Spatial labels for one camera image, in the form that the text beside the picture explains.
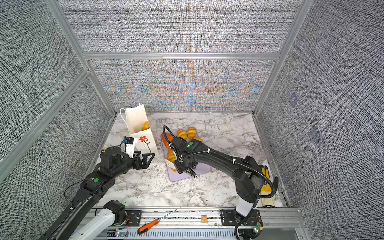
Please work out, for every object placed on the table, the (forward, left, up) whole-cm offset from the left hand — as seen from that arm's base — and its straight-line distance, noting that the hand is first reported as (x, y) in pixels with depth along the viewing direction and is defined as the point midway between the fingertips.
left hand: (147, 153), depth 74 cm
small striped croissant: (+27, +7, -10) cm, 30 cm away
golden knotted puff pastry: (+20, -28, -17) cm, 38 cm away
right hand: (-3, -16, -11) cm, 20 cm away
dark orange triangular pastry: (+20, -9, -15) cm, 26 cm away
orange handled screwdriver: (-27, 0, -21) cm, 34 cm away
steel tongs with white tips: (-2, -11, -10) cm, 14 cm away
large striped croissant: (+6, -10, -15) cm, 19 cm away
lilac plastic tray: (+15, -5, -19) cm, 25 cm away
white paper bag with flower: (+27, +11, -6) cm, 30 cm away
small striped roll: (+24, -17, -16) cm, 33 cm away
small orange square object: (-26, -26, -20) cm, 42 cm away
